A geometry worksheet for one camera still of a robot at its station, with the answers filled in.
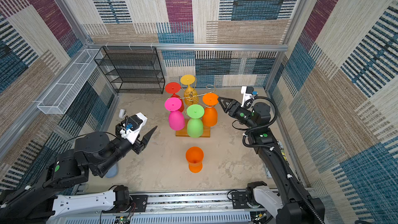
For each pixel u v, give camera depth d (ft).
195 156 2.51
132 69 3.61
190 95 2.44
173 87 2.44
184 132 3.17
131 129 1.36
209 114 2.46
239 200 2.40
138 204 2.41
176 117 2.43
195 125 2.33
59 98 2.34
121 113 3.39
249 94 2.08
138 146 1.49
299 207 1.28
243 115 2.02
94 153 1.13
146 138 1.56
